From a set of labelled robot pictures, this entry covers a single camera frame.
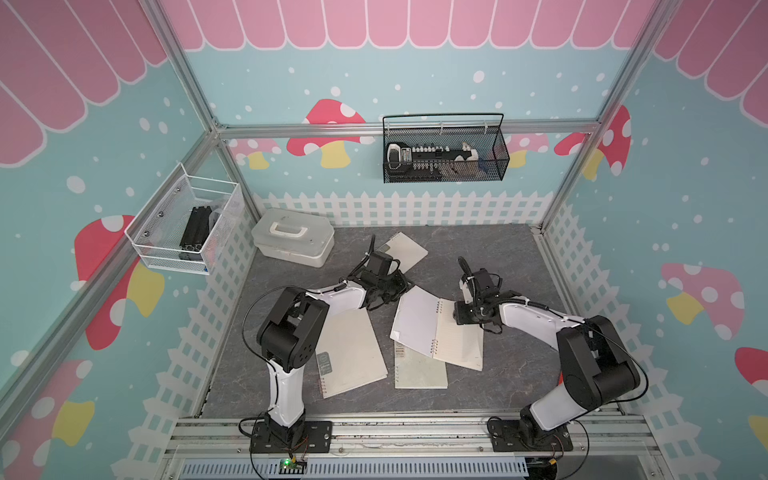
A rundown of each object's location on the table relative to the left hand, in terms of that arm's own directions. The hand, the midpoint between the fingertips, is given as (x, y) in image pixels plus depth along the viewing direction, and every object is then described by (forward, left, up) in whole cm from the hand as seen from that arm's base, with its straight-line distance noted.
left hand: (414, 289), depth 95 cm
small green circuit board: (-46, +32, -10) cm, 57 cm away
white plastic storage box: (+18, +41, +5) cm, 45 cm away
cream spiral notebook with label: (+22, +3, -7) cm, 23 cm away
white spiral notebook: (-9, -4, -5) cm, 11 cm away
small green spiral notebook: (-24, 0, -6) cm, 25 cm away
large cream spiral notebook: (-18, +20, -8) cm, 28 cm away
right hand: (-6, -15, -4) cm, 16 cm away
